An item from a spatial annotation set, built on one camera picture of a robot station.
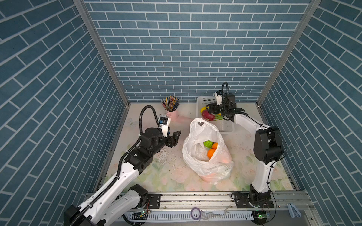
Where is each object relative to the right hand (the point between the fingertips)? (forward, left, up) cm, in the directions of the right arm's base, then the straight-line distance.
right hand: (211, 103), depth 97 cm
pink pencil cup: (-5, +27, -10) cm, 29 cm away
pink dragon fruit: (-3, +2, -10) cm, 10 cm away
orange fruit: (-31, 0, -12) cm, 33 cm away
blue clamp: (-57, -41, -17) cm, 72 cm away
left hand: (-29, +20, +8) cm, 36 cm away
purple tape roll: (-61, +5, -17) cm, 64 cm away
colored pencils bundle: (+2, +29, -3) cm, 29 cm away
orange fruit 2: (-26, -3, -12) cm, 29 cm away
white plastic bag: (-42, -3, -9) cm, 43 cm away
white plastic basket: (-4, -11, -19) cm, 22 cm away
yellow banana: (+5, +5, -11) cm, 13 cm away
